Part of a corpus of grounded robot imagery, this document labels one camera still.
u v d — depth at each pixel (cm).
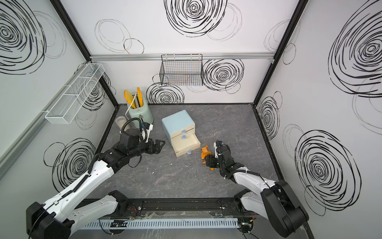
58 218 39
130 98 98
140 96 96
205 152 92
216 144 82
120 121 97
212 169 86
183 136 91
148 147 67
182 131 87
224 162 67
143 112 96
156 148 68
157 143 68
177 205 75
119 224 71
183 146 92
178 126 91
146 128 67
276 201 42
